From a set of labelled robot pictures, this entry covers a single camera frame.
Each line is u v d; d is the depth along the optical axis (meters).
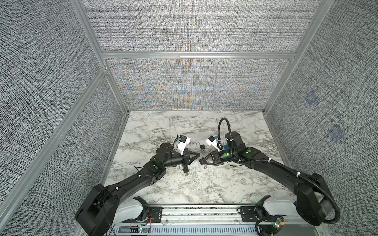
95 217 0.40
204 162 0.71
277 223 0.69
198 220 0.73
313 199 0.41
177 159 0.67
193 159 0.72
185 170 0.88
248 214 0.73
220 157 0.67
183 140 0.69
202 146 0.98
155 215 0.74
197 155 0.73
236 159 0.62
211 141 0.73
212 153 0.70
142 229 0.70
